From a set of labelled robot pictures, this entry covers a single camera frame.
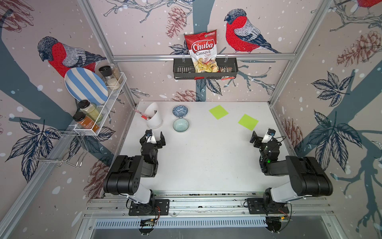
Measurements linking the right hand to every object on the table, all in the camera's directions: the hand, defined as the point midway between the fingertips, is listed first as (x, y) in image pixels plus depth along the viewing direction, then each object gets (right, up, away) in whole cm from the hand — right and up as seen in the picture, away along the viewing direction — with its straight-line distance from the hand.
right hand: (260, 131), depth 91 cm
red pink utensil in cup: (-77, +10, +8) cm, 78 cm away
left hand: (-66, +1, -1) cm, 66 cm away
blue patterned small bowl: (-53, +13, +23) cm, 59 cm away
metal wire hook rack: (-93, -2, -35) cm, 99 cm away
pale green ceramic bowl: (-52, +3, +13) cm, 53 cm away
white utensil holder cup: (-72, +13, +12) cm, 75 cm away
